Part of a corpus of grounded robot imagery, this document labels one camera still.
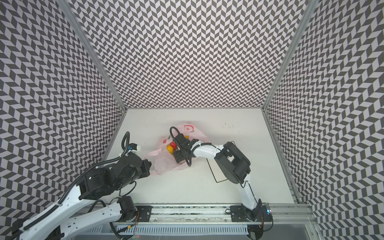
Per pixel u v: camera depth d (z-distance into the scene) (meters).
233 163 0.51
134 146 0.59
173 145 0.94
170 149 0.90
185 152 0.68
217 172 0.54
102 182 0.45
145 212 0.73
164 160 0.79
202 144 0.62
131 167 0.47
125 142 0.56
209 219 0.72
